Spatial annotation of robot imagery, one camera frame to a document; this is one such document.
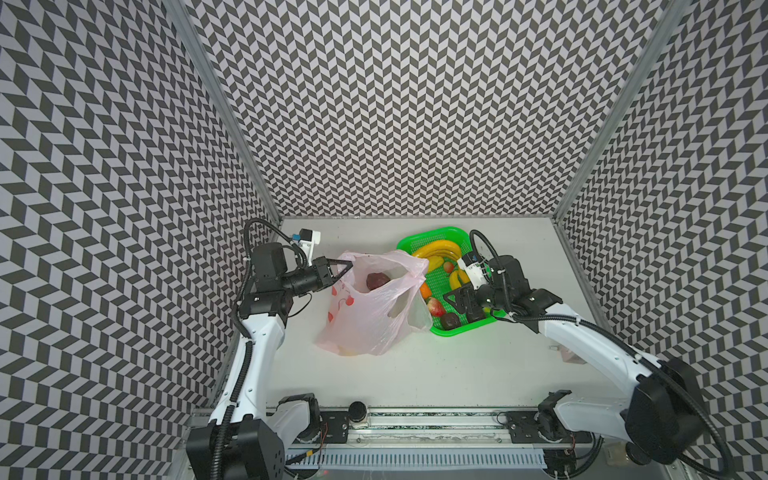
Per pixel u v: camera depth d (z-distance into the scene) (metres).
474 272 0.73
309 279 0.63
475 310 0.71
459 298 0.71
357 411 0.68
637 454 0.56
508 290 0.62
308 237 0.68
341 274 0.69
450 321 0.86
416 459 0.69
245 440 0.37
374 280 0.94
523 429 0.73
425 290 0.93
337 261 0.72
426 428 0.74
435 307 0.89
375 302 0.66
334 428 0.74
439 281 0.99
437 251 0.96
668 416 0.40
